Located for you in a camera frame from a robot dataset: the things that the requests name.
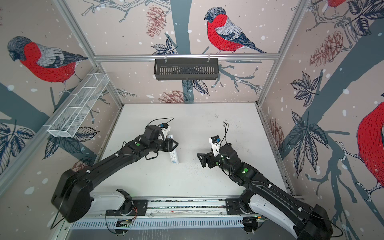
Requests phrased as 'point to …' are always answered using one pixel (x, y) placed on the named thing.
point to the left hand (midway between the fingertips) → (175, 143)
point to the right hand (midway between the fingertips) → (203, 153)
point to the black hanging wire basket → (170, 69)
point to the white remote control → (173, 154)
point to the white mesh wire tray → (77, 107)
